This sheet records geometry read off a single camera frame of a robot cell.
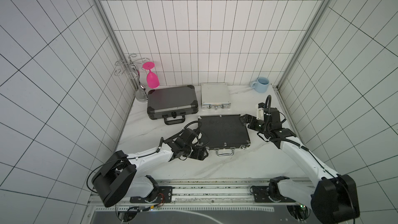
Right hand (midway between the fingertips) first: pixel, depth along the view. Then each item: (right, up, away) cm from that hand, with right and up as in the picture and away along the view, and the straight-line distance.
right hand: (245, 116), depth 85 cm
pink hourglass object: (-57, +24, +15) cm, 64 cm away
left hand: (-26, -21, -2) cm, 34 cm away
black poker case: (-44, +7, +16) cm, 47 cm away
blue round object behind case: (+21, +20, +29) cm, 41 cm away
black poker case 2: (-11, -10, +3) cm, 15 cm away
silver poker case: (-15, +12, +21) cm, 28 cm away
